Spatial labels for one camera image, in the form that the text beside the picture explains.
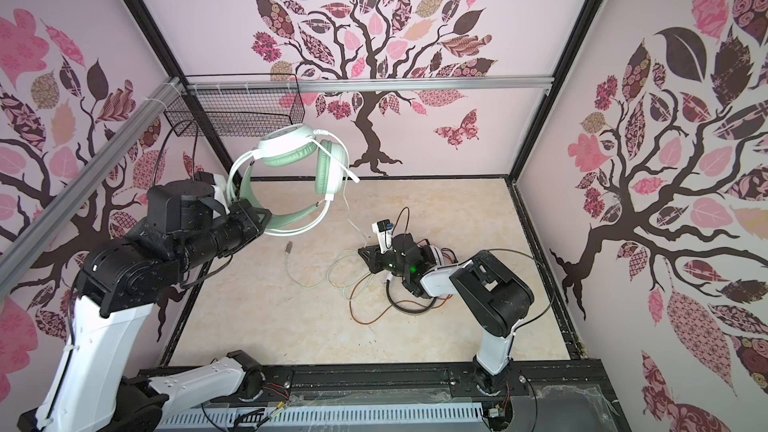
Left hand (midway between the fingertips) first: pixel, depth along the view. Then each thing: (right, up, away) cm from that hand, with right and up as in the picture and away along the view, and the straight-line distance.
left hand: (271, 219), depth 58 cm
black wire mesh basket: (-42, +42, +64) cm, 87 cm away
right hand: (+15, -10, +30) cm, 35 cm away
